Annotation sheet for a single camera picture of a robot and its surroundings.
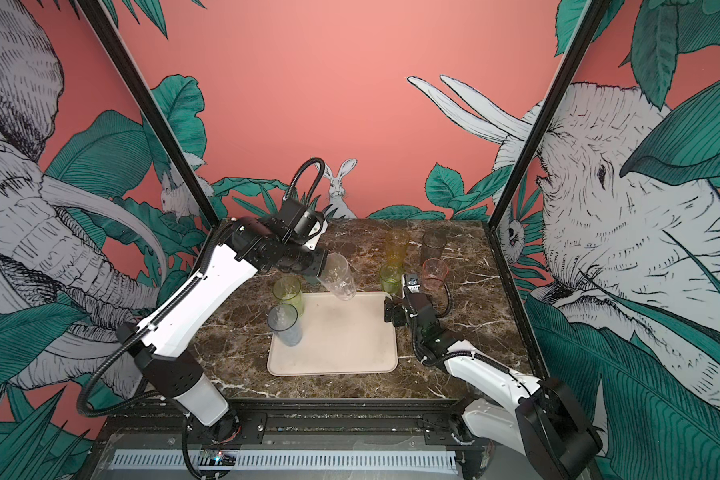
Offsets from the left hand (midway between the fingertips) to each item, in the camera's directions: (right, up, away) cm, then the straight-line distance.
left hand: (324, 261), depth 71 cm
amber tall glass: (+21, +5, +36) cm, 42 cm away
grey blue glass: (-13, -17, +12) cm, 25 cm away
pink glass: (+34, -5, +33) cm, 48 cm away
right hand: (+19, -10, +14) cm, 25 cm away
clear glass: (+3, -4, +3) cm, 6 cm away
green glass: (+18, -7, +34) cm, 39 cm away
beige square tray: (+2, -25, +20) cm, 32 cm away
